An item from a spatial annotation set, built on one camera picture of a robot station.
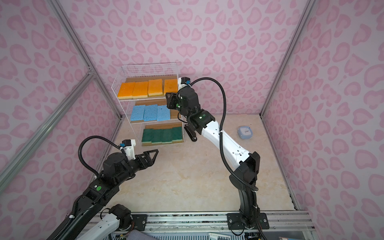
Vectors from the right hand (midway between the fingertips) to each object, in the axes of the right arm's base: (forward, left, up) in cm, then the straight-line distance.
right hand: (167, 92), depth 70 cm
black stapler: (+7, -8, -40) cm, 41 cm away
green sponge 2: (+4, +15, -41) cm, 44 cm away
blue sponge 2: (+4, +13, -18) cm, 22 cm away
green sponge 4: (+7, +3, -41) cm, 42 cm away
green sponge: (+5, +22, -40) cm, 46 cm away
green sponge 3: (+5, +8, -41) cm, 42 cm away
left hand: (-21, +6, -18) cm, 28 cm away
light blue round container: (+9, -47, -42) cm, 64 cm away
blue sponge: (+4, +21, -18) cm, 28 cm away
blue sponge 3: (+4, +6, -18) cm, 19 cm away
